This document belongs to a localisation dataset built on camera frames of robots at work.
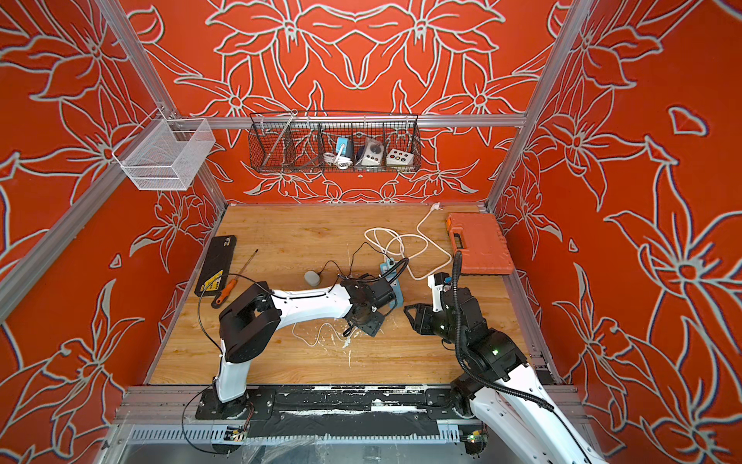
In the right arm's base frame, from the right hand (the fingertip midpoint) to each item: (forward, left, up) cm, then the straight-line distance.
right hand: (403, 310), depth 72 cm
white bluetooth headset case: (+18, +29, -15) cm, 37 cm away
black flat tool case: (+24, +65, -16) cm, 71 cm away
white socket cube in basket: (+48, 0, +12) cm, 50 cm away
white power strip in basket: (+48, +9, +15) cm, 51 cm away
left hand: (+4, +8, -17) cm, 19 cm away
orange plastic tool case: (+33, -31, -14) cm, 47 cm away
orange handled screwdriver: (+16, +55, -15) cm, 60 cm away
